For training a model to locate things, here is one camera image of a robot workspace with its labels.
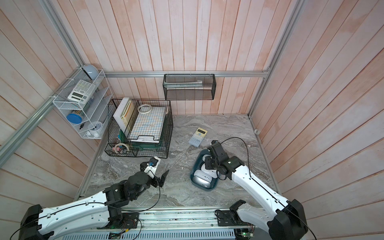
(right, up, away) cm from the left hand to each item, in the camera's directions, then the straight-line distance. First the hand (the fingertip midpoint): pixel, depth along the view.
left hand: (159, 167), depth 76 cm
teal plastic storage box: (+20, -2, +15) cm, 25 cm away
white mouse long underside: (+29, -5, +10) cm, 31 cm away
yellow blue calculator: (+22, +14, +30) cm, 40 cm away
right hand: (+26, +3, +7) cm, 27 cm away
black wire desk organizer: (-37, +16, +28) cm, 48 cm away
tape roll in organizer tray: (-30, +10, +19) cm, 37 cm away
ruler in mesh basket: (+12, +47, +12) cm, 50 cm away
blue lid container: (-45, +26, 0) cm, 51 cm away
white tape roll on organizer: (-14, +34, +21) cm, 43 cm away
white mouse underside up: (+23, -9, +8) cm, 25 cm away
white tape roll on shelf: (-43, +21, +14) cm, 50 cm away
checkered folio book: (-9, +23, +12) cm, 27 cm away
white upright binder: (-23, +29, +10) cm, 38 cm away
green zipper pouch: (-13, +10, +14) cm, 21 cm away
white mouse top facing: (+26, +3, +20) cm, 33 cm away
